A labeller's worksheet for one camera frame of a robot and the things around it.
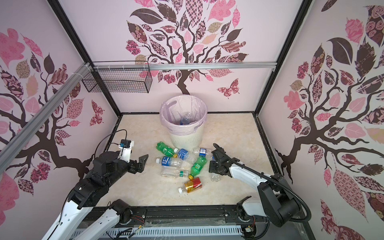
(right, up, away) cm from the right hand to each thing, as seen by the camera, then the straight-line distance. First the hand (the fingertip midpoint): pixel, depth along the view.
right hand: (213, 166), depth 90 cm
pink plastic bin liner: (-26, +36, +3) cm, 44 cm away
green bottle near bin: (-29, +10, +3) cm, 31 cm away
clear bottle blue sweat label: (-14, +6, +4) cm, 16 cm away
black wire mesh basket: (-75, +63, +32) cm, 103 cm away
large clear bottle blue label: (-18, +29, +10) cm, 35 cm away
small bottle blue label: (0, -4, -8) cm, 9 cm away
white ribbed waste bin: (-14, +15, 0) cm, 20 cm away
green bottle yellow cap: (-11, 0, -4) cm, 12 cm away
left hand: (-38, +10, -20) cm, 44 cm away
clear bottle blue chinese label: (-26, +2, 0) cm, 27 cm away
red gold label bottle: (-12, -8, -10) cm, 17 cm away
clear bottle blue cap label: (-7, +8, +3) cm, 11 cm away
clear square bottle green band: (-25, -4, 0) cm, 25 cm away
